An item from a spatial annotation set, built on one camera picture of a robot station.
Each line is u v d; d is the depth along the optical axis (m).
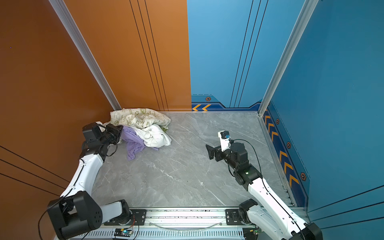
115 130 0.71
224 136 0.63
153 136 0.91
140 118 0.94
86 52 0.85
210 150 0.67
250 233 0.70
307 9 0.70
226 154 0.65
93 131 0.59
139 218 0.74
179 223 0.73
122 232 0.71
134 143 0.99
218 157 0.68
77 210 0.40
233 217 0.72
